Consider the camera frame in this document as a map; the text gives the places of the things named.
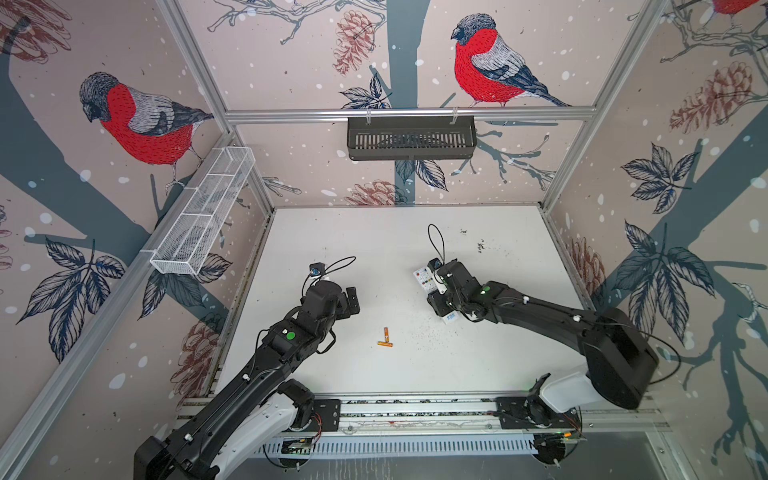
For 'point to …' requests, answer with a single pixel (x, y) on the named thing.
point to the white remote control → (428, 285)
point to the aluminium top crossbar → (285, 115)
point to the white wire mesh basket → (204, 209)
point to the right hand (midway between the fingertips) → (433, 298)
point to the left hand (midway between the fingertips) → (341, 292)
